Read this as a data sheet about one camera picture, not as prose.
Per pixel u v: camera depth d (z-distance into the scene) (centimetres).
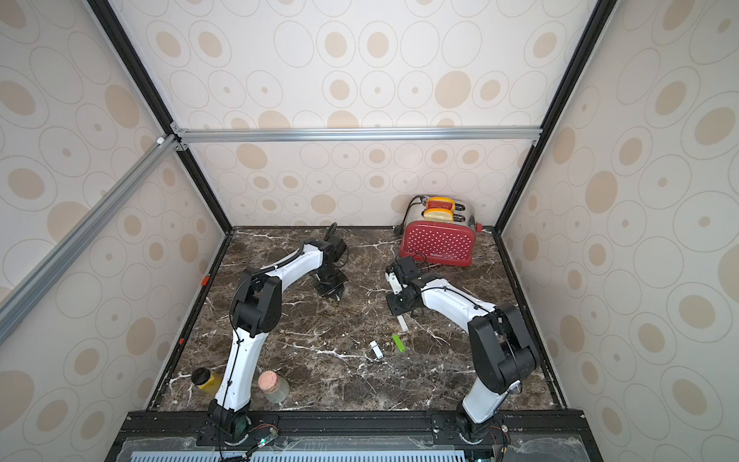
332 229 120
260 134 92
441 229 96
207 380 74
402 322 93
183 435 73
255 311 60
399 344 89
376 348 87
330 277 87
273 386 72
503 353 46
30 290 52
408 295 67
